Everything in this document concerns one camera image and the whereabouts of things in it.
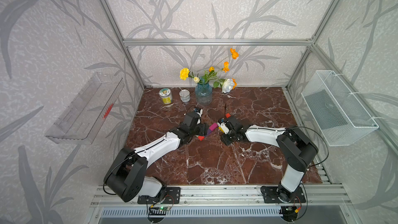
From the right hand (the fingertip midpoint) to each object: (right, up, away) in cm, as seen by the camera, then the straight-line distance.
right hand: (223, 136), depth 94 cm
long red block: (+4, +12, +11) cm, 17 cm away
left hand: (-11, +8, -7) cm, 15 cm away
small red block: (-14, -1, -1) cm, 14 cm away
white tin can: (-26, +26, +14) cm, 39 cm away
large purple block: (-9, +3, +2) cm, 9 cm away
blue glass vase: (-12, +26, +8) cm, 30 cm away
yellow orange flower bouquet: (+2, +31, -9) cm, 32 cm away
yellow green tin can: (-38, +26, +11) cm, 47 cm away
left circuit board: (-32, -29, -22) cm, 49 cm away
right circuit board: (+29, -31, -22) cm, 48 cm away
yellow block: (-2, +6, -7) cm, 10 cm away
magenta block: (-6, +5, +4) cm, 9 cm away
